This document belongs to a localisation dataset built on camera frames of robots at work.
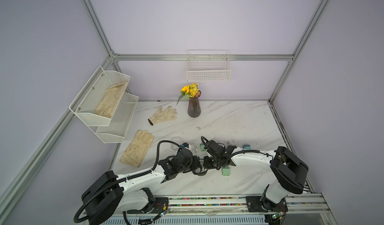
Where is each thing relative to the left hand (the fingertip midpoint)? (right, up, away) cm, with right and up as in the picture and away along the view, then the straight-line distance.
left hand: (200, 164), depth 82 cm
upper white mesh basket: (-55, +34, -4) cm, 65 cm away
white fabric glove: (-24, +28, +30) cm, 47 cm away
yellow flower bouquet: (-5, +43, +11) cm, 45 cm away
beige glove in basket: (-49, +36, -2) cm, 60 cm away
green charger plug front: (+15, -5, +2) cm, 16 cm away
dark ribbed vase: (-4, +33, +23) cm, 40 cm away
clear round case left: (-14, +11, +14) cm, 22 cm away
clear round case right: (+16, +10, +17) cm, 25 cm away
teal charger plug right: (+30, +7, +12) cm, 33 cm away
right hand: (+4, -3, +4) cm, 6 cm away
